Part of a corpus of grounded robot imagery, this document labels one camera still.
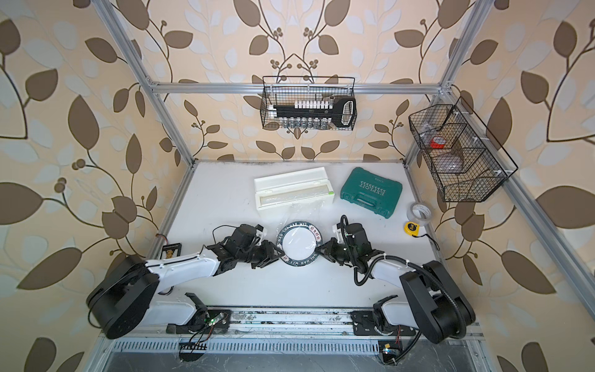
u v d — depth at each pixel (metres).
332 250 0.77
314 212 0.96
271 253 0.77
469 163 0.73
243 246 0.69
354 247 0.70
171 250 0.89
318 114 0.84
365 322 0.74
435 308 0.42
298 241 0.86
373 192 1.02
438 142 0.81
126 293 0.47
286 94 0.92
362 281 0.60
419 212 1.01
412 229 0.94
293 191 1.01
